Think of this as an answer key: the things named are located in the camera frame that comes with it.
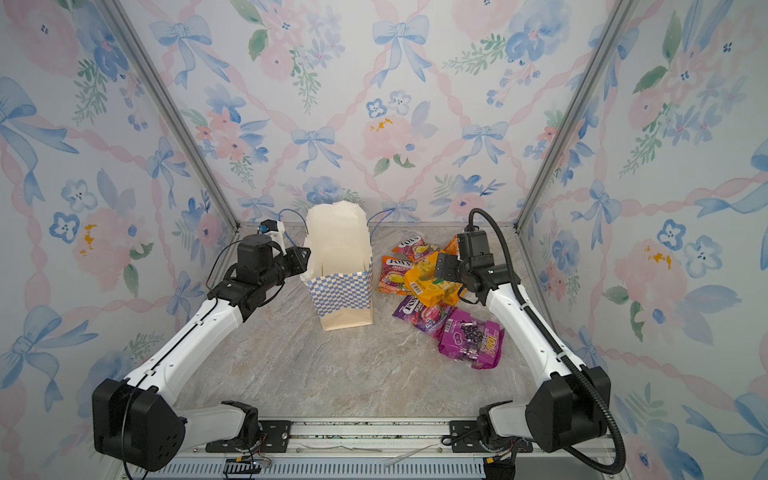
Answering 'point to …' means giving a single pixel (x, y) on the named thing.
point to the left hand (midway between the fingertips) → (310, 247)
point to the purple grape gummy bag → (474, 341)
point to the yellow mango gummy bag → (428, 290)
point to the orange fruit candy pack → (392, 277)
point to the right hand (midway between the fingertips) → (453, 263)
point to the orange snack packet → (452, 248)
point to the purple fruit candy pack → (431, 319)
